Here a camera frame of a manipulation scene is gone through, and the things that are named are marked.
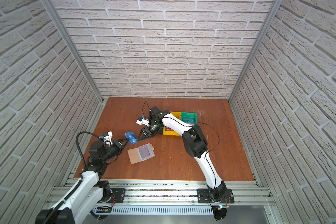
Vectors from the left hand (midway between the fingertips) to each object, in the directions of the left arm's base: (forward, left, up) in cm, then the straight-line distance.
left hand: (131, 137), depth 81 cm
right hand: (+1, -7, -3) cm, 8 cm away
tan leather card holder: (-4, -4, -14) cm, 15 cm away
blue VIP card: (+1, 0, -3) cm, 3 cm away
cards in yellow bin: (-3, -22, +14) cm, 26 cm away
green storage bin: (+24, -37, -8) cm, 45 cm away
